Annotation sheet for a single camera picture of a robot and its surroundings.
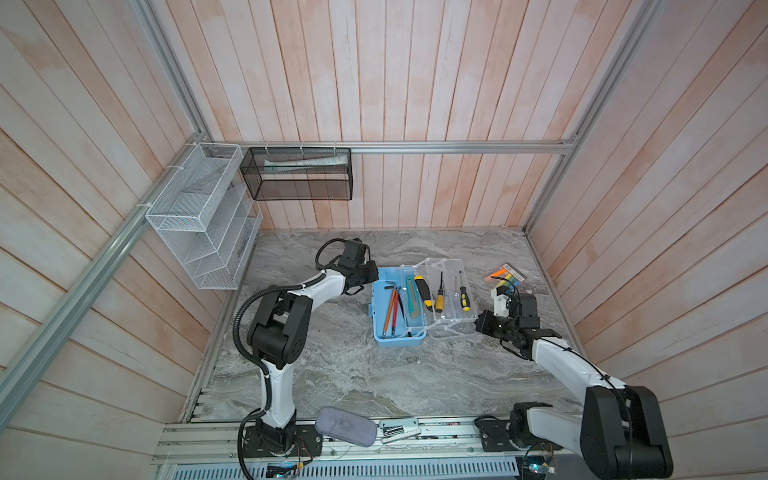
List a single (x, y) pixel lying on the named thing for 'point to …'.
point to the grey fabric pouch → (345, 426)
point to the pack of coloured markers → (507, 276)
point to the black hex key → (409, 333)
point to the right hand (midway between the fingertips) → (475, 316)
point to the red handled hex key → (394, 315)
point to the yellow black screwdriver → (464, 298)
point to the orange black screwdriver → (440, 298)
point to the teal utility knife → (413, 303)
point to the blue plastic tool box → (397, 308)
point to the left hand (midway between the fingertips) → (378, 275)
